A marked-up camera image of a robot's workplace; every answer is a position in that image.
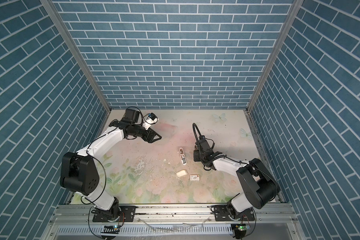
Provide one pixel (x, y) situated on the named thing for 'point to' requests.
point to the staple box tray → (181, 173)
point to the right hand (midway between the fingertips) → (195, 151)
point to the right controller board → (240, 230)
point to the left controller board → (111, 229)
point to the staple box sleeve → (194, 177)
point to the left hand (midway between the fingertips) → (156, 133)
